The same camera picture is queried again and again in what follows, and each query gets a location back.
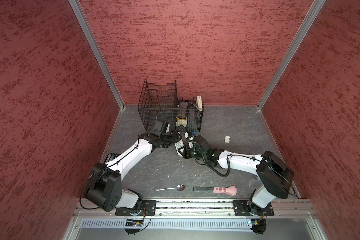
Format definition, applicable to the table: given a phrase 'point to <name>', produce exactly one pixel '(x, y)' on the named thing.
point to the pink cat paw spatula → (231, 190)
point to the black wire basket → (160, 102)
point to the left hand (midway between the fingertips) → (178, 141)
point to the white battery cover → (227, 139)
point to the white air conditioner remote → (179, 144)
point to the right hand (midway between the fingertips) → (178, 153)
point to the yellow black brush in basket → (181, 119)
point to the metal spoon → (180, 187)
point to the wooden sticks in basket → (199, 102)
